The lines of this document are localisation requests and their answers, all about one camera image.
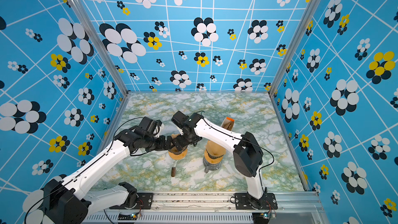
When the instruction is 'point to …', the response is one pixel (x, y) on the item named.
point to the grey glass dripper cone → (178, 154)
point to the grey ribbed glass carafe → (211, 167)
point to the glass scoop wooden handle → (173, 169)
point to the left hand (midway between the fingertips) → (169, 144)
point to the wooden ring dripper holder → (214, 160)
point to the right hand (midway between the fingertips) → (185, 144)
